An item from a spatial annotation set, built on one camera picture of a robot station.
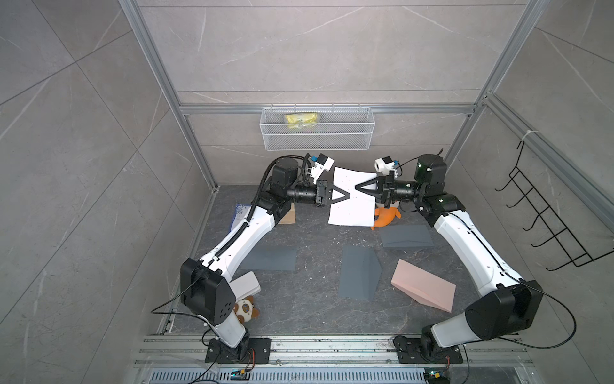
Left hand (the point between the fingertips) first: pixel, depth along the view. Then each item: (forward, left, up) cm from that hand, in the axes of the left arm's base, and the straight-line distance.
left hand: (350, 196), depth 64 cm
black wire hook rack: (-17, -56, -6) cm, 59 cm away
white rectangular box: (-11, +35, -34) cm, 50 cm away
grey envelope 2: (+2, +27, -40) cm, 48 cm away
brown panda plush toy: (-19, +34, -35) cm, 52 cm away
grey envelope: (-6, -8, -38) cm, 40 cm away
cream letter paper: (+22, +20, -38) cm, 48 cm away
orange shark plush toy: (+18, -22, -35) cm, 45 cm away
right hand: (+2, -3, 0) cm, 3 cm away
